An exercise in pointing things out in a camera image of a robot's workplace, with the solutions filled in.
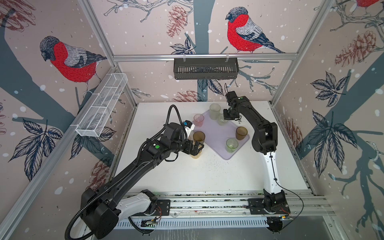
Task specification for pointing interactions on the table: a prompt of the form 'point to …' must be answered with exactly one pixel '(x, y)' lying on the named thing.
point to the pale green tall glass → (214, 111)
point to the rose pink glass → (198, 120)
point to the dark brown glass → (199, 136)
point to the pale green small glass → (221, 121)
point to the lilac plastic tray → (216, 135)
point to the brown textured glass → (241, 133)
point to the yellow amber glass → (196, 156)
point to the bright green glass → (231, 145)
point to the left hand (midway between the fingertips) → (196, 143)
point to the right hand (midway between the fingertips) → (227, 119)
